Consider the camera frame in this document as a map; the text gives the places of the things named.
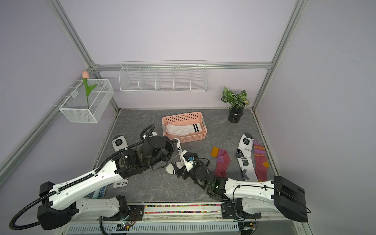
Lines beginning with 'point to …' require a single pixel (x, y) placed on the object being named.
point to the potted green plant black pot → (237, 103)
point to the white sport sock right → (245, 155)
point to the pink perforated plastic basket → (185, 119)
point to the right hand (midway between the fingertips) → (180, 156)
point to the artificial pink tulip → (88, 89)
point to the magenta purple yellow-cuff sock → (223, 161)
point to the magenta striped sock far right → (261, 163)
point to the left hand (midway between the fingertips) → (180, 141)
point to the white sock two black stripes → (181, 130)
